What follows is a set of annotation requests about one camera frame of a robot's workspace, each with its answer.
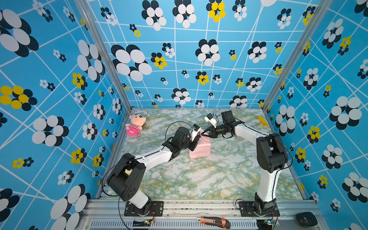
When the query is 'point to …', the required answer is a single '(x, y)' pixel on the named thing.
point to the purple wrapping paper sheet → (203, 146)
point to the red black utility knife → (213, 221)
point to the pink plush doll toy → (138, 121)
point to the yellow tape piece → (262, 120)
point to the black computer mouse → (306, 219)
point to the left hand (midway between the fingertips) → (199, 136)
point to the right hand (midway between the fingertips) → (204, 133)
